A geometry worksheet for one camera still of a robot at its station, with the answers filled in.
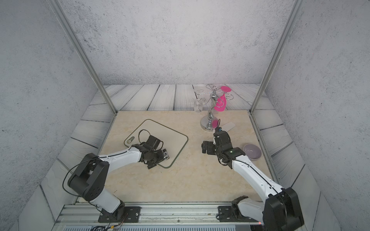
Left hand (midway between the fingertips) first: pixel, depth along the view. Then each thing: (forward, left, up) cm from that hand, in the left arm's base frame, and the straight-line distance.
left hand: (166, 160), depth 90 cm
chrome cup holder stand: (+31, -30, 0) cm, 43 cm away
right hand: (+3, -26, +12) cm, 29 cm away
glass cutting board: (+19, -1, -6) cm, 20 cm away
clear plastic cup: (+38, -21, +11) cm, 45 cm away
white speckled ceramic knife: (+29, -44, -3) cm, 53 cm away
